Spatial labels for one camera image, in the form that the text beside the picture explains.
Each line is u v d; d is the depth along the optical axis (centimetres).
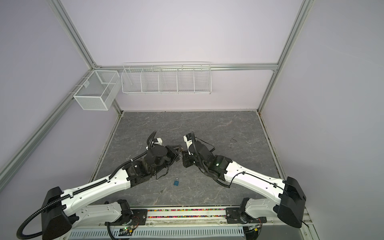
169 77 99
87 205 45
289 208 38
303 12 71
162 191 82
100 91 100
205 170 54
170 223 73
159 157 54
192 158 65
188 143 65
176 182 85
